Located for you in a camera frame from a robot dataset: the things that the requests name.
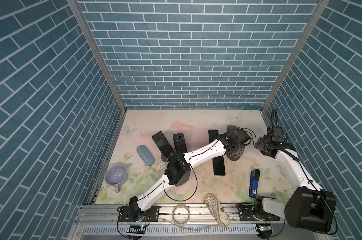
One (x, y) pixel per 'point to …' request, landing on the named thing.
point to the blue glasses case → (146, 155)
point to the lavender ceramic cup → (115, 175)
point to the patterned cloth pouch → (219, 212)
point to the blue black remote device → (255, 177)
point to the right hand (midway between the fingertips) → (265, 145)
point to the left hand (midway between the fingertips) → (238, 149)
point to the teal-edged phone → (219, 166)
